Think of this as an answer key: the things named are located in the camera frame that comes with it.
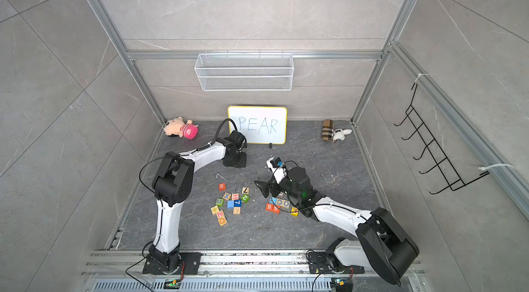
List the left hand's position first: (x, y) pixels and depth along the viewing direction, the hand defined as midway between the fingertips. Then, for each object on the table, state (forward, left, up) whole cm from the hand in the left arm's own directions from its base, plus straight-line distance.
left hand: (244, 160), depth 101 cm
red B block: (-24, -12, 0) cm, 27 cm away
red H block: (-19, +3, -1) cm, 19 cm away
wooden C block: (-22, -17, 0) cm, 28 cm away
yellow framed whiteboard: (+15, -9, +10) cm, 20 cm away
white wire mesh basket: (+33, -1, +29) cm, 44 cm away
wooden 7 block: (-16, -1, 0) cm, 17 cm away
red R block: (-14, +10, 0) cm, 17 cm away
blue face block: (-21, -14, 0) cm, 26 cm away
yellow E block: (-27, -23, 0) cm, 35 cm away
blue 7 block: (-22, +2, -1) cm, 22 cm away
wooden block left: (-19, +7, -1) cm, 20 cm away
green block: (-21, +10, 0) cm, 23 cm away
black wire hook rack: (-24, -68, +29) cm, 78 cm away
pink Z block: (-27, +9, 0) cm, 28 cm away
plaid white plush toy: (+15, -47, +1) cm, 49 cm away
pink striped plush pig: (+19, +35, +6) cm, 40 cm away
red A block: (-25, -15, 0) cm, 29 cm away
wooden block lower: (-25, +2, 0) cm, 25 cm away
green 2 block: (-20, -1, 0) cm, 20 cm away
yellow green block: (-24, +11, 0) cm, 27 cm away
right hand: (-16, -11, +13) cm, 23 cm away
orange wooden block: (-30, +7, 0) cm, 30 cm away
